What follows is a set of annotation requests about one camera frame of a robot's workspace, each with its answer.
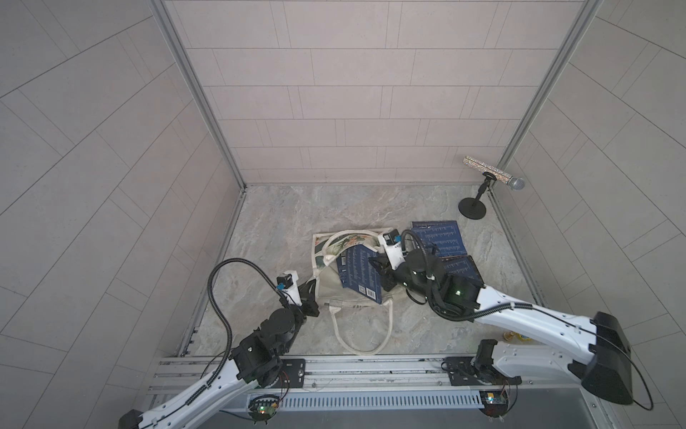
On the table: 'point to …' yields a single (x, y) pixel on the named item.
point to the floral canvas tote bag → (330, 291)
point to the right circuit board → (495, 402)
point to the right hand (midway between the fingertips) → (369, 260)
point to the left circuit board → (263, 408)
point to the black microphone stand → (474, 208)
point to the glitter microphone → (514, 182)
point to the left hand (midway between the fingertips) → (320, 279)
